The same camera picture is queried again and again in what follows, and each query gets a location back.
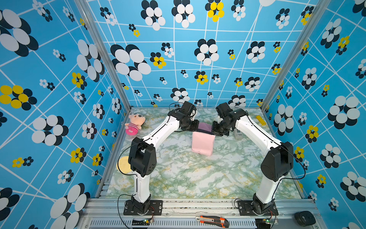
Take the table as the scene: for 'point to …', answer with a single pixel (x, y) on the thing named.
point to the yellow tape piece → (262, 121)
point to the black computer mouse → (304, 218)
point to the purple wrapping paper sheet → (205, 128)
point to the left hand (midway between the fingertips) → (199, 127)
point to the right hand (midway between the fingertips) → (213, 132)
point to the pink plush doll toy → (137, 120)
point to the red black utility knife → (211, 220)
